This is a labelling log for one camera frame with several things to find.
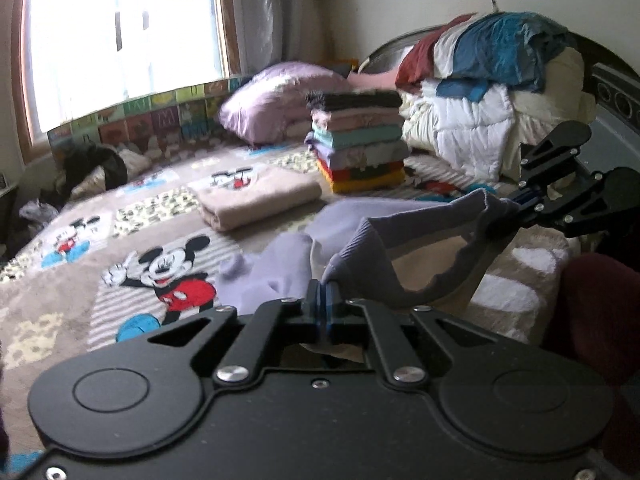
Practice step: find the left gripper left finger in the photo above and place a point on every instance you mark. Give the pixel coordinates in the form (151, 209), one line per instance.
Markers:
(136, 395)

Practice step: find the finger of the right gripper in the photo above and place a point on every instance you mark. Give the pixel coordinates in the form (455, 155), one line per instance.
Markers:
(565, 140)
(543, 203)

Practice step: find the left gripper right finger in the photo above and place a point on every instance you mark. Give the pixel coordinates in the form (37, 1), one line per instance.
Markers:
(511, 398)

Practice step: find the lavender purple sweater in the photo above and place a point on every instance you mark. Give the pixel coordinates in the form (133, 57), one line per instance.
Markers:
(403, 253)

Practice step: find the black clothes pile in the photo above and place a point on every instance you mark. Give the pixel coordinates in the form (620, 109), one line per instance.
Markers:
(80, 160)

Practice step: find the cream duvet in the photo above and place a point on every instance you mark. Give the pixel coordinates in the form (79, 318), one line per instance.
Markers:
(537, 114)

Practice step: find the white quilted comforter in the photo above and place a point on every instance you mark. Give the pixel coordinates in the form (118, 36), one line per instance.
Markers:
(470, 137)

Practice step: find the blue crumpled garment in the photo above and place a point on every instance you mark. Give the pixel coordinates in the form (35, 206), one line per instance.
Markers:
(507, 48)

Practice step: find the Mickey Mouse plush blanket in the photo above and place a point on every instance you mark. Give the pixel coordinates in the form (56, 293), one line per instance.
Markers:
(127, 262)

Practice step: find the dark red garment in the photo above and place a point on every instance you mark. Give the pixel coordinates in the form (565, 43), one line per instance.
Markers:
(418, 64)

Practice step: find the dark striped folded garment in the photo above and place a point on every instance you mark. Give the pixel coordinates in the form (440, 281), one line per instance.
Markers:
(336, 101)

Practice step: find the mint green folded garment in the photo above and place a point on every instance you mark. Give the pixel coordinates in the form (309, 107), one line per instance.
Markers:
(351, 138)

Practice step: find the red green folded garment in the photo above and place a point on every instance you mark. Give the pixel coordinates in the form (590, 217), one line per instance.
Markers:
(365, 173)

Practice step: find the pink folded garment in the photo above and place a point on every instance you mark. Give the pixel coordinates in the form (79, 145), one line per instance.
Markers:
(355, 118)

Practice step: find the folded beige garment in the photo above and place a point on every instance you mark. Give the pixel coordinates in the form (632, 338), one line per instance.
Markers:
(237, 197)

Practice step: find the colourful alphabet bumper mat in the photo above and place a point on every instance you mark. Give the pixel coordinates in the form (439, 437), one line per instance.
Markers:
(182, 115)

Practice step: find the lavender pillow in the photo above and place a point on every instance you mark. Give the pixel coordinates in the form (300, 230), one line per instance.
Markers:
(272, 105)

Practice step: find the grey window curtain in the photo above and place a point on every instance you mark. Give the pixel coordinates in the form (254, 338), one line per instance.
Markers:
(271, 31)

